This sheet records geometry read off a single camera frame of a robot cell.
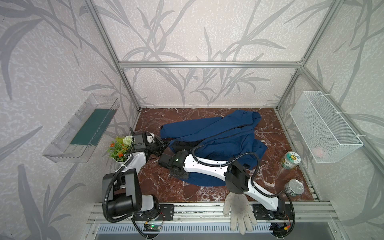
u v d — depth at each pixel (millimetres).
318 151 724
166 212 739
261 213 736
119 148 788
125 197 424
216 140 974
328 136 615
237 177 534
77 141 625
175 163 615
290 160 836
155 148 785
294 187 756
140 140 702
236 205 753
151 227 707
